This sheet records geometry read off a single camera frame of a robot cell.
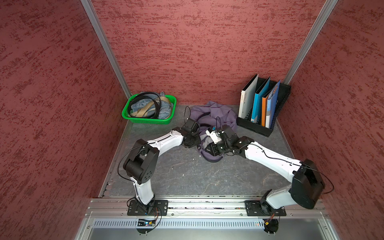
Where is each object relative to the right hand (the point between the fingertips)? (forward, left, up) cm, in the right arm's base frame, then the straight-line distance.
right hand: (207, 151), depth 81 cm
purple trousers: (+34, -5, -9) cm, 35 cm away
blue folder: (+24, -40, +13) cm, 48 cm away
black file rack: (+42, -58, +6) cm, 72 cm away
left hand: (+8, +5, -6) cm, 11 cm away
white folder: (+33, -27, +10) cm, 44 cm away
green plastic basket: (+34, +58, -4) cm, 67 cm away
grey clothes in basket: (+39, +29, -3) cm, 49 cm away
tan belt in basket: (+36, +44, -2) cm, 57 cm away
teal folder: (+27, -32, +10) cm, 44 cm away
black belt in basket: (+48, +49, +2) cm, 69 cm away
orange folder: (+24, -37, +6) cm, 44 cm away
